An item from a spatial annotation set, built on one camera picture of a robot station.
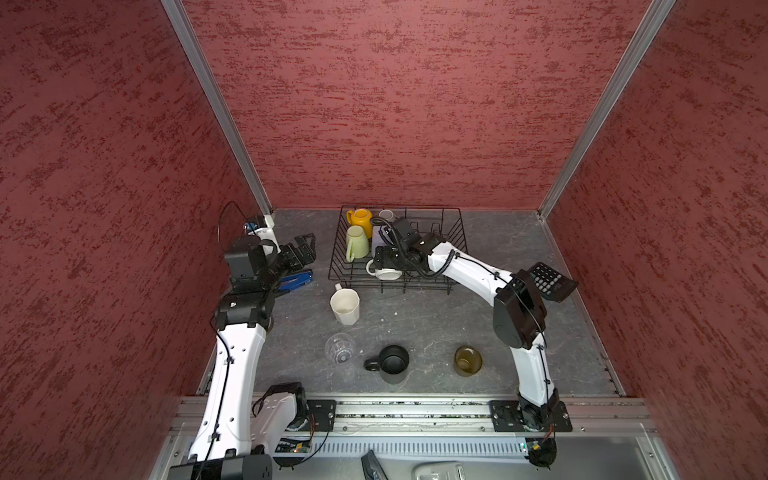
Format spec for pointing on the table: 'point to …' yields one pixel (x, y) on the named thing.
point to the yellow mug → (361, 217)
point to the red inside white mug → (384, 273)
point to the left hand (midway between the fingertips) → (301, 247)
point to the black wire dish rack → (445, 223)
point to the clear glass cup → (340, 348)
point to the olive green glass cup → (467, 361)
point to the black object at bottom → (372, 467)
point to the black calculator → (551, 282)
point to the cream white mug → (345, 305)
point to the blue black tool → (295, 280)
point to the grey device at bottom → (439, 470)
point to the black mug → (392, 363)
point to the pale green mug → (357, 243)
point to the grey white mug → (388, 215)
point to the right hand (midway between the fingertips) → (385, 266)
